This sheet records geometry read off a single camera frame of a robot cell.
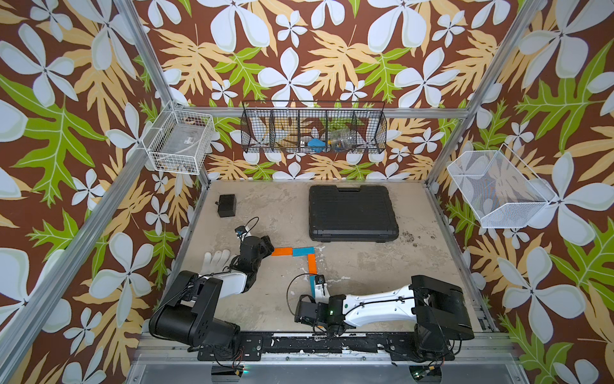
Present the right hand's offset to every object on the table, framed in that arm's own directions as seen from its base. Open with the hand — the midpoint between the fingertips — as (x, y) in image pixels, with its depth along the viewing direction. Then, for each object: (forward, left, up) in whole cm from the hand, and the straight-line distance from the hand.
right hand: (312, 312), depth 82 cm
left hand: (+27, +19, +7) cm, 33 cm away
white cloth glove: (+18, +38, +1) cm, 42 cm away
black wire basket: (+63, -1, +33) cm, 72 cm away
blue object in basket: (+55, -2, +30) cm, 63 cm away
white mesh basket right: (+31, -64, +29) cm, 77 cm away
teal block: (+23, +3, +1) cm, 23 cm away
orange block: (+23, +11, +1) cm, 26 cm away
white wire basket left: (+50, +49, +37) cm, 79 cm away
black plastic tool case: (+36, -22, +9) cm, 43 cm away
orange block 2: (+17, 0, +2) cm, 17 cm away
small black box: (+44, +38, +5) cm, 59 cm away
